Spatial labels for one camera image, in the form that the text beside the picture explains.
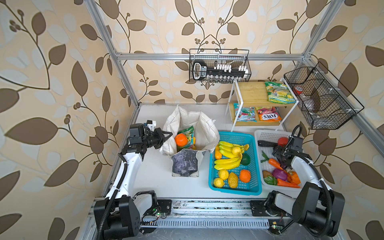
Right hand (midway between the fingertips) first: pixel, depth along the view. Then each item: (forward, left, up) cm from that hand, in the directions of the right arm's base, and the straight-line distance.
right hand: (283, 157), depth 85 cm
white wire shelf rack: (+18, +16, +26) cm, 36 cm away
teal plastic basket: (-15, +21, -2) cm, 26 cm away
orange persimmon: (+8, +59, +9) cm, 60 cm away
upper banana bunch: (+5, +28, 0) cm, 29 cm away
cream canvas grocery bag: (-5, +55, +8) cm, 56 cm away
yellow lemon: (-8, +36, -1) cm, 37 cm away
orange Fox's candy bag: (+22, +5, +13) cm, 26 cm away
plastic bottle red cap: (+26, -7, +28) cm, 39 cm away
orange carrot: (-14, +8, +1) cm, 16 cm away
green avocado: (-1, +22, 0) cm, 22 cm away
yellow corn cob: (-11, +31, -1) cm, 33 cm away
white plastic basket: (+14, +2, +1) cm, 14 cm away
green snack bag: (+17, +54, +3) cm, 57 cm away
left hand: (+8, +62, +17) cm, 65 cm away
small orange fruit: (+4, +37, -2) cm, 37 cm away
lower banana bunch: (-2, +32, -3) cm, 33 cm away
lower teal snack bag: (+22, +20, +14) cm, 33 cm away
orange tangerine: (-10, +25, 0) cm, 26 cm away
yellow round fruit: (-12, +39, -2) cm, 41 cm away
